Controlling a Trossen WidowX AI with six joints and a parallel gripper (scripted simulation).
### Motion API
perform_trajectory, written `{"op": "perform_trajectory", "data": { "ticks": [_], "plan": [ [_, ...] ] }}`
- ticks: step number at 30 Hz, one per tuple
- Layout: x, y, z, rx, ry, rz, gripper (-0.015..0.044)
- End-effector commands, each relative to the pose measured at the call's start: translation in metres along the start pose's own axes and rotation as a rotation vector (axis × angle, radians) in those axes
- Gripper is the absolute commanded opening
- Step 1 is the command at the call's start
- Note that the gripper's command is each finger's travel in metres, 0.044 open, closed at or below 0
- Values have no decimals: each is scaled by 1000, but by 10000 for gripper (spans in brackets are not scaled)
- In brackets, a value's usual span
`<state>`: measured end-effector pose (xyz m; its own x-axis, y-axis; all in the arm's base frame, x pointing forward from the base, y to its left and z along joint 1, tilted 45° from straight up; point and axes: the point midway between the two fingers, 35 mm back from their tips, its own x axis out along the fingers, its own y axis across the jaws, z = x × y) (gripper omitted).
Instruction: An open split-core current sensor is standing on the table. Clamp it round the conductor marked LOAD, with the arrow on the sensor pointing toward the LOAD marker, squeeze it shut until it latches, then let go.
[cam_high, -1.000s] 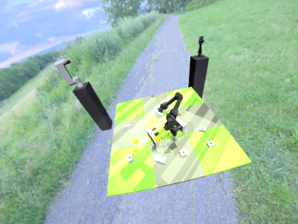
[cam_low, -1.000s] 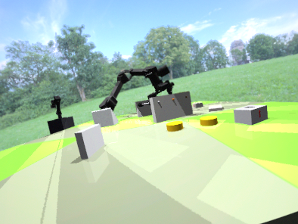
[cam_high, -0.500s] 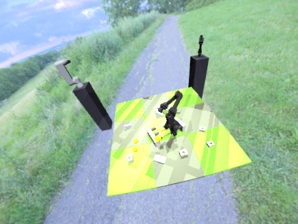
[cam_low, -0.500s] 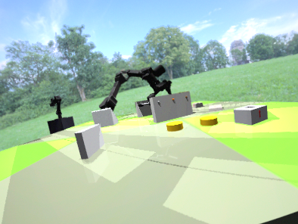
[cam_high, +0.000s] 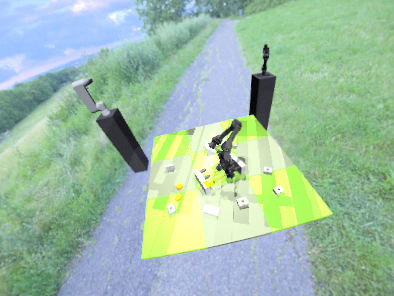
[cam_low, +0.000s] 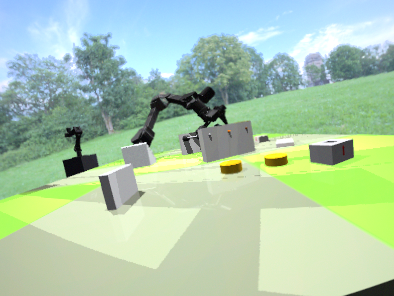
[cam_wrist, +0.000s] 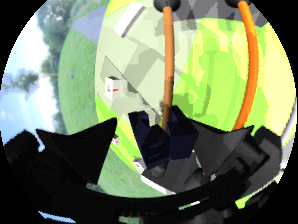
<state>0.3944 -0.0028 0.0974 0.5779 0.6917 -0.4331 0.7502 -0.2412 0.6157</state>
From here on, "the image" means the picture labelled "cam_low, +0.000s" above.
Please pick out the yellow short cylinder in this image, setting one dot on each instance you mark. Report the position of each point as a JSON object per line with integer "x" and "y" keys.
{"x": 231, "y": 167}
{"x": 274, "y": 160}

